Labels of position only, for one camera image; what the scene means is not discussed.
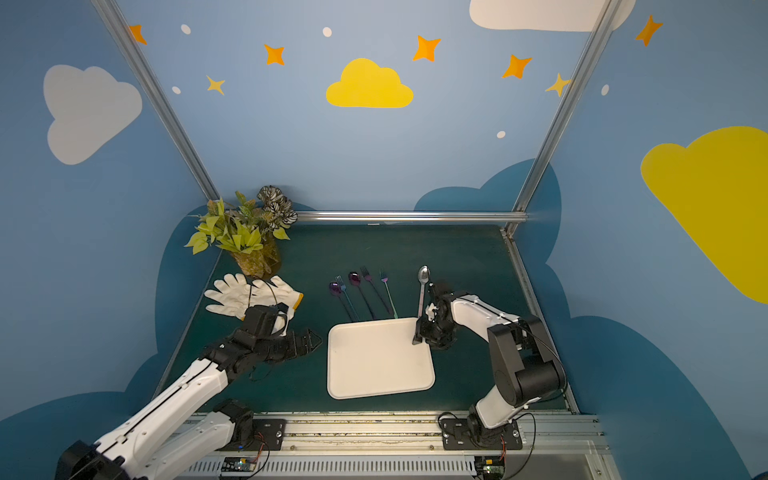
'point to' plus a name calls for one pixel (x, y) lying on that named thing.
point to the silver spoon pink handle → (424, 275)
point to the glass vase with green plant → (250, 231)
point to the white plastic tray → (377, 357)
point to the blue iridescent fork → (343, 288)
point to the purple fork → (369, 278)
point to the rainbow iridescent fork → (385, 279)
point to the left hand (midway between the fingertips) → (311, 340)
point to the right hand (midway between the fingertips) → (423, 340)
